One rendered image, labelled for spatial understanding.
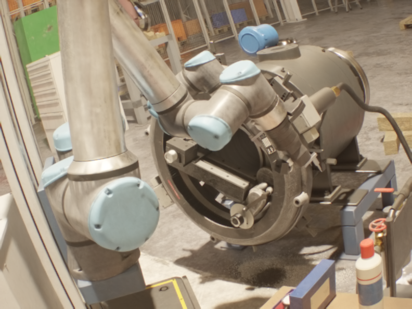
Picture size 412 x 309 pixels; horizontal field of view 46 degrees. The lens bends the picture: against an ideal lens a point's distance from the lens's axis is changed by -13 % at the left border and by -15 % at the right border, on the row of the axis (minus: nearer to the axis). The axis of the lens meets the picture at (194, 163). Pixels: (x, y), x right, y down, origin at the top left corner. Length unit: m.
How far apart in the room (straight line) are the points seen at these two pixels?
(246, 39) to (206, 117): 1.59
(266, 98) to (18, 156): 0.61
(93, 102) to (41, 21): 8.31
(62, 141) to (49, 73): 4.18
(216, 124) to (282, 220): 0.94
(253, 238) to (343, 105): 0.74
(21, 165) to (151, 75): 0.39
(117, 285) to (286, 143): 0.53
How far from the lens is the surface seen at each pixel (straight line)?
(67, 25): 1.04
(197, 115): 1.22
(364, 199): 2.41
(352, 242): 2.40
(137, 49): 1.24
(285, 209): 2.03
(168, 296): 1.91
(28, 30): 9.19
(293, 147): 1.36
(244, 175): 2.15
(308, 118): 1.86
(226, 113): 1.20
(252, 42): 2.74
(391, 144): 3.49
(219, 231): 2.31
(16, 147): 1.33
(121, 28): 1.23
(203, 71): 1.68
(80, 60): 1.03
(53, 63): 5.78
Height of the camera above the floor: 1.26
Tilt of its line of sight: 17 degrees down
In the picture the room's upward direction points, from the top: 17 degrees counter-clockwise
